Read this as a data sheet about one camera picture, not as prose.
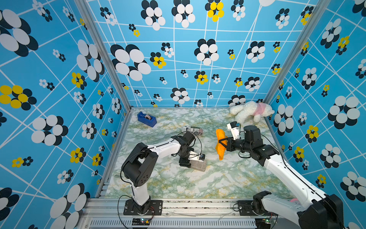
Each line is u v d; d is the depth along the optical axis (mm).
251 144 597
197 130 1021
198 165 857
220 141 762
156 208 737
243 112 1083
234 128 693
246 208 731
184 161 790
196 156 769
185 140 733
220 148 748
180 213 732
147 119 1050
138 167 474
